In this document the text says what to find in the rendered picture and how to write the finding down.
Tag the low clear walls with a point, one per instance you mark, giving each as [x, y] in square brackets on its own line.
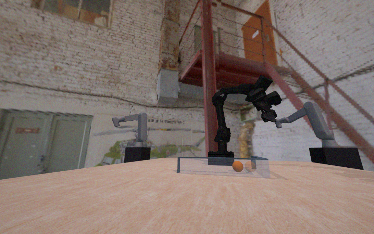
[224, 167]

